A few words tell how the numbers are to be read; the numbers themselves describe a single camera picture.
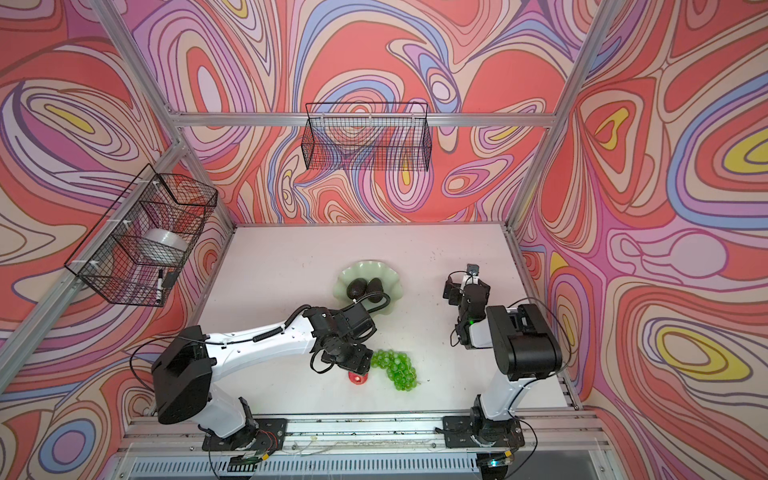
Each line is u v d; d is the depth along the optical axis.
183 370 0.45
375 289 0.98
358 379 0.79
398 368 0.80
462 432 0.73
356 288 0.96
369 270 1.01
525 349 0.48
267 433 0.73
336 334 0.59
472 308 0.74
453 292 0.86
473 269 0.82
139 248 0.70
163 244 0.70
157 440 0.74
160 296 0.70
